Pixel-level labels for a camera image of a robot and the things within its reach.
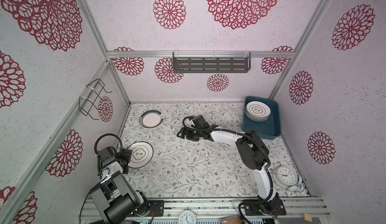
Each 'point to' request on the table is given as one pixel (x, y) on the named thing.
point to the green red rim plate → (151, 119)
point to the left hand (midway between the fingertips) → (130, 158)
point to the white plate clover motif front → (141, 153)
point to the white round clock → (187, 217)
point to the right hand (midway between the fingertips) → (180, 133)
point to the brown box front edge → (232, 220)
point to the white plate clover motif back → (257, 111)
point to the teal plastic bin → (270, 129)
